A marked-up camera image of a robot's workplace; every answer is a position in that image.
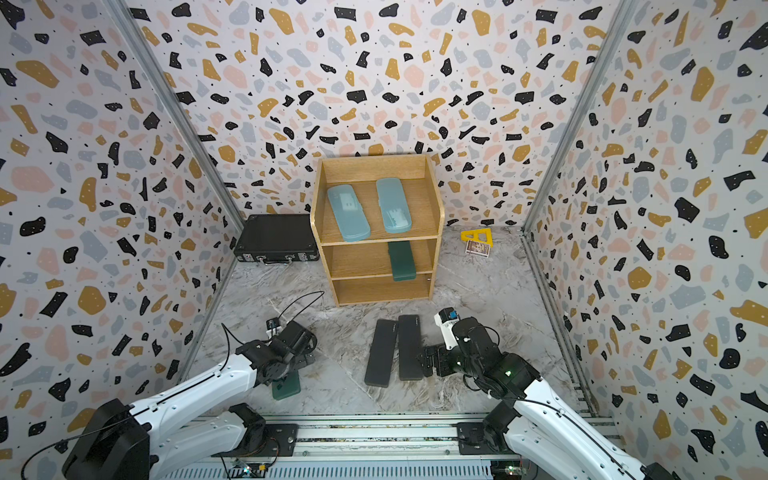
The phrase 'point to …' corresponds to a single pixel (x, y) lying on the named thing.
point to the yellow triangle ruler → (483, 236)
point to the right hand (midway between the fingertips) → (428, 353)
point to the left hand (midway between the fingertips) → (300, 357)
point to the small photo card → (478, 248)
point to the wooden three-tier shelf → (361, 270)
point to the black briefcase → (277, 239)
